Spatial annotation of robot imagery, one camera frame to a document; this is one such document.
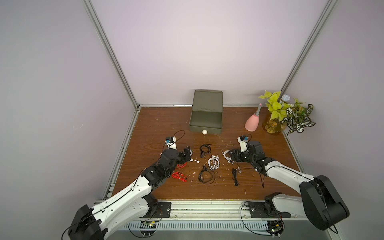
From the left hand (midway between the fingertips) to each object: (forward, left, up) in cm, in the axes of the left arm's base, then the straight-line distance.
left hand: (185, 148), depth 79 cm
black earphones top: (+4, -10, -14) cm, 18 cm away
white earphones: (0, -3, -15) cm, 15 cm away
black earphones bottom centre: (-11, -15, -15) cm, 24 cm away
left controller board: (-33, +18, -18) cm, 41 cm away
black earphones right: (-10, -28, -15) cm, 33 cm away
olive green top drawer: (+16, -12, -1) cm, 20 cm away
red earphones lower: (-10, +3, -15) cm, 18 cm away
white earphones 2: (-1, -16, -15) cm, 23 cm away
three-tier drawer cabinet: (+28, -12, +6) cm, 31 cm away
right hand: (+5, -29, -9) cm, 31 cm away
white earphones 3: (0, -26, -13) cm, 29 cm away
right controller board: (-33, -45, -17) cm, 58 cm away
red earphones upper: (-5, +3, -14) cm, 15 cm away
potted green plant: (+17, -55, +8) cm, 59 cm away
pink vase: (+25, -44, -8) cm, 51 cm away
